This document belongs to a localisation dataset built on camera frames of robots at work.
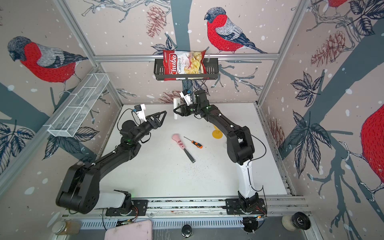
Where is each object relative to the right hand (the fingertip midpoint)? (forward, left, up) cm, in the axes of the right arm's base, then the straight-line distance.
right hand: (174, 112), depth 89 cm
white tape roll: (-49, -58, -12) cm, 77 cm away
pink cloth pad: (-56, +10, -18) cm, 60 cm away
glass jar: (-57, +39, -11) cm, 70 cm away
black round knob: (-55, -12, -11) cm, 58 cm away
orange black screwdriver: (-10, -14, -20) cm, 26 cm away
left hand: (-9, +3, +9) cm, 13 cm away
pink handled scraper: (-11, -3, -19) cm, 22 cm away
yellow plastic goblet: (-1, -27, -20) cm, 34 cm away
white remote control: (+2, -2, +6) cm, 7 cm away
